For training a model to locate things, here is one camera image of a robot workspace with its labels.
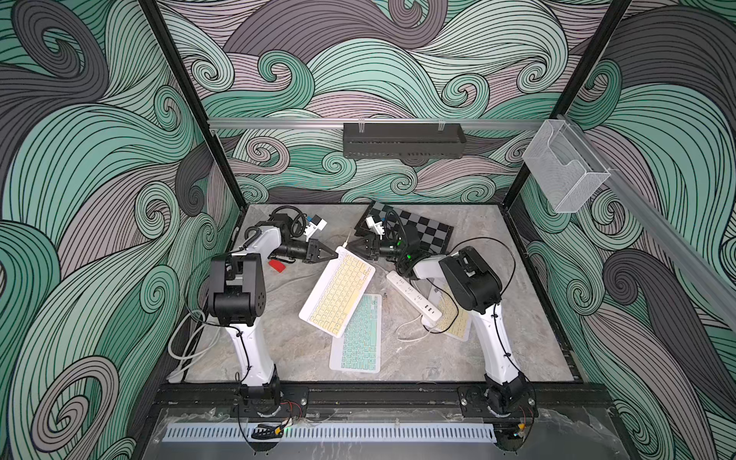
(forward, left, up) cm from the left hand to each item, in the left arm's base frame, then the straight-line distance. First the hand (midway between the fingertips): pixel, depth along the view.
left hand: (335, 256), depth 86 cm
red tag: (+5, +22, -13) cm, 26 cm away
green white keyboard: (-22, -8, -15) cm, 28 cm away
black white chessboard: (+18, -35, -11) cm, 41 cm away
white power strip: (-8, -25, -12) cm, 29 cm away
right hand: (+5, -5, -1) cm, 7 cm away
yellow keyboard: (-10, -1, -5) cm, 11 cm away
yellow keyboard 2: (-17, -39, -13) cm, 45 cm away
